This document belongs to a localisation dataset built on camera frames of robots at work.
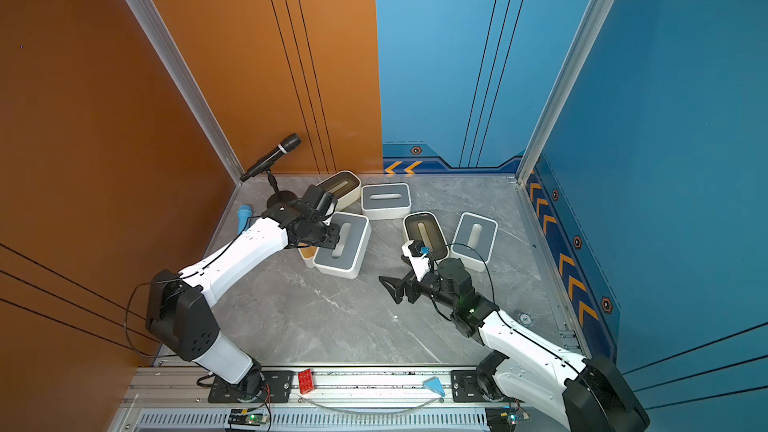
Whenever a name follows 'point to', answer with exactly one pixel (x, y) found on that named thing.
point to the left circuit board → (242, 417)
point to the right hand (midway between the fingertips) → (394, 268)
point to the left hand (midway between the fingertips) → (335, 232)
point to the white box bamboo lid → (308, 252)
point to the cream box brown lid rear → (345, 187)
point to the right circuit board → (504, 419)
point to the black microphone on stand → (289, 143)
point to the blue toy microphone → (244, 212)
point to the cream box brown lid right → (423, 228)
